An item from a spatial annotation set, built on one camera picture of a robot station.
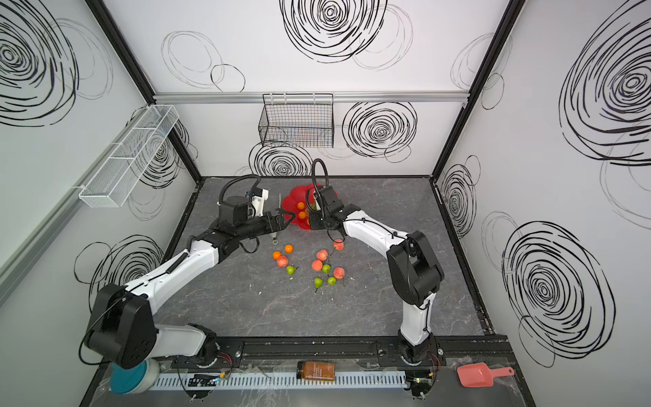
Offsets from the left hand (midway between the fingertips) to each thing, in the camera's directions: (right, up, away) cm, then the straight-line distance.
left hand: (289, 216), depth 81 cm
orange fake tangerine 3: (-3, -13, +14) cm, 20 cm away
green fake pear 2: (+12, -19, +8) cm, 24 cm away
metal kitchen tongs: (-8, -9, +18) cm, 21 cm away
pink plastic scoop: (+55, -44, -11) cm, 71 cm away
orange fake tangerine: (+1, +3, +26) cm, 27 cm away
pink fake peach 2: (+11, -15, +10) cm, 21 cm away
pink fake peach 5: (+17, -20, +6) cm, 26 cm away
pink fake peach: (+17, -12, +13) cm, 24 cm away
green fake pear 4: (+14, -23, +5) cm, 27 cm away
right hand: (+6, -2, +9) cm, 11 cm away
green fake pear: (-1, -20, +8) cm, 21 cm away
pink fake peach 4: (-4, -17, +10) cm, 20 cm away
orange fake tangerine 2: (+5, +1, -5) cm, 7 cm away
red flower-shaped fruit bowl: (+2, +8, +31) cm, 32 cm away
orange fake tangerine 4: (-7, -15, +12) cm, 20 cm away
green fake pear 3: (+9, -24, +5) cm, 26 cm away
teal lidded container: (-36, -40, -18) cm, 57 cm away
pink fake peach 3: (+9, -18, +8) cm, 21 cm away
